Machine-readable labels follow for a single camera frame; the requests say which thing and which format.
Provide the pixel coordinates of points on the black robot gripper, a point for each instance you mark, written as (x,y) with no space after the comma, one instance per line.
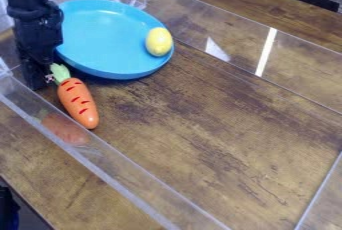
(37,32)

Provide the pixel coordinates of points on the dark object at bottom left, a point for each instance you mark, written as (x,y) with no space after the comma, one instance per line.
(8,210)

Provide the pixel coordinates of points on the blue plastic plate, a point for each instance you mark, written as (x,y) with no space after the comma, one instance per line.
(104,35)

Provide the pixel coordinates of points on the clear acrylic enclosure wall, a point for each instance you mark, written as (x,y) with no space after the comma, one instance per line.
(222,143)

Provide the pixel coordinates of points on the yellow toy lemon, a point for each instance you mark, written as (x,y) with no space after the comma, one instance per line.
(159,41)

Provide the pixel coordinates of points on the orange toy carrot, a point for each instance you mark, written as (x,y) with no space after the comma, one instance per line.
(75,97)

